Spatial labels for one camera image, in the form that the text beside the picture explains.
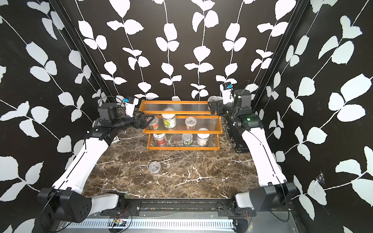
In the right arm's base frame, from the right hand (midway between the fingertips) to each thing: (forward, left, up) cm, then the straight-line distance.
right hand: (215, 97), depth 72 cm
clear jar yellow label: (+6, -1, -5) cm, 8 cm away
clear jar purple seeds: (-23, +33, -33) cm, 53 cm away
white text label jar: (-6, +5, -30) cm, 31 cm away
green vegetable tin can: (-5, +15, -31) cm, 35 cm away
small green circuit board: (-50, +48, -38) cm, 79 cm away
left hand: (-5, +34, -6) cm, 35 cm away
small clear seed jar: (-1, +13, -19) cm, 23 cm away
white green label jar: (-2, +25, -16) cm, 30 cm away
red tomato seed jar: (-6, +32, -29) cm, 44 cm away
